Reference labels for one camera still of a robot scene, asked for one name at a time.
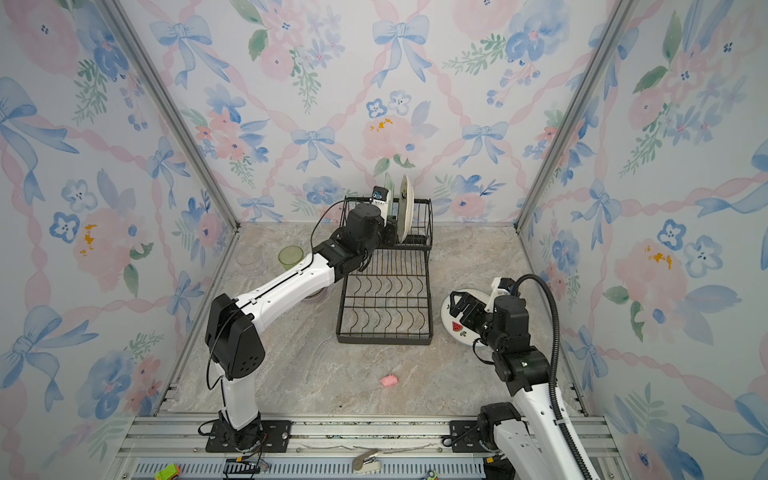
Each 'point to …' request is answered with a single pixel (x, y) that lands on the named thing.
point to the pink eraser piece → (389, 381)
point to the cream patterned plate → (405, 209)
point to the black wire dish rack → (390, 302)
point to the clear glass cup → (248, 257)
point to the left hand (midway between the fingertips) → (394, 213)
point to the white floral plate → (453, 326)
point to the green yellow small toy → (168, 473)
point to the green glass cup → (290, 255)
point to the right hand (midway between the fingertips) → (462, 299)
